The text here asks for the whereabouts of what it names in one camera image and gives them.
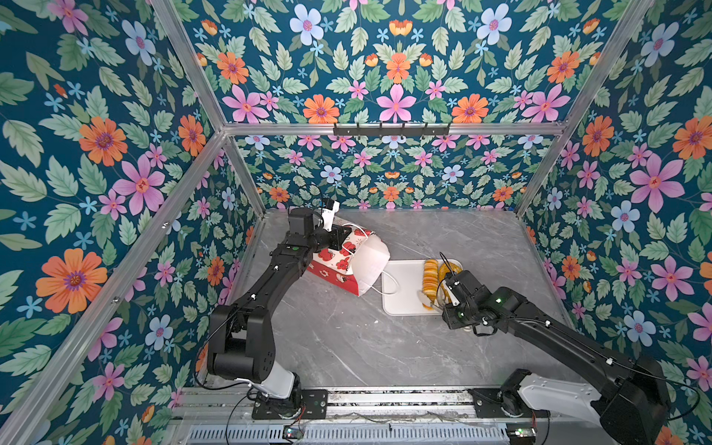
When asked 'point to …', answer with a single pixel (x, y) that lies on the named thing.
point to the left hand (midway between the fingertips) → (353, 222)
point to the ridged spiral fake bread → (430, 280)
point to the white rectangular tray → (400, 282)
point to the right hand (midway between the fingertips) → (446, 314)
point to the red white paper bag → (357, 265)
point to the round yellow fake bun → (447, 267)
